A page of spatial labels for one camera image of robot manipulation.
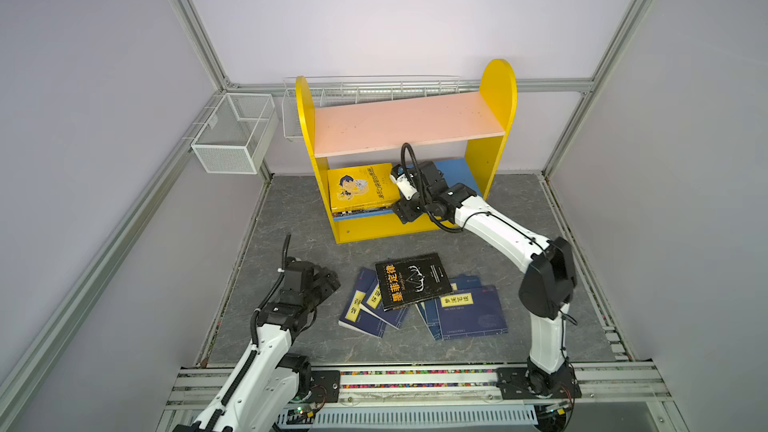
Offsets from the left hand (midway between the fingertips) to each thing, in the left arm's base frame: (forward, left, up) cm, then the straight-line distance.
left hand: (330, 284), depth 84 cm
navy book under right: (-7, -28, -5) cm, 30 cm away
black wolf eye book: (+18, -8, +9) cm, 22 cm away
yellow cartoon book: (+19, -10, +10) cm, 24 cm away
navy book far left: (-7, -7, -6) cm, 12 cm away
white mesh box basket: (+54, +35, +12) cm, 66 cm away
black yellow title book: (+1, -24, -4) cm, 24 cm away
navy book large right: (-9, -39, -4) cm, 40 cm away
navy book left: (-4, -12, -5) cm, 13 cm away
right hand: (+19, -23, +12) cm, 32 cm away
